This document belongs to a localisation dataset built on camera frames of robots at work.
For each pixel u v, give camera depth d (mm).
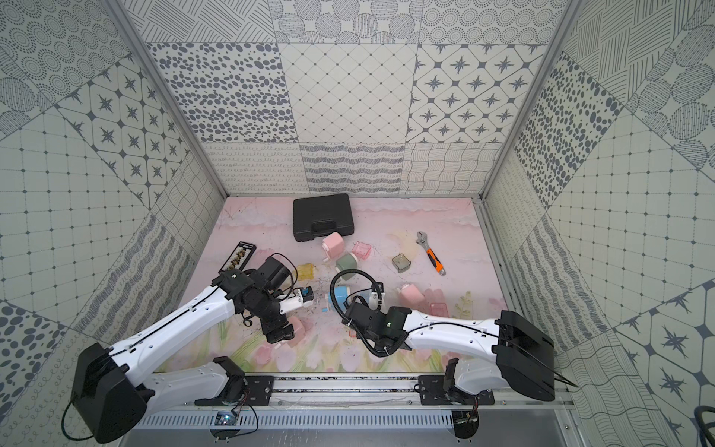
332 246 976
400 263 992
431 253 1014
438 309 888
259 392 734
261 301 593
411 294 858
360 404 731
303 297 699
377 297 720
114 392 374
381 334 590
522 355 409
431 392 745
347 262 932
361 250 1041
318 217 1063
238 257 1001
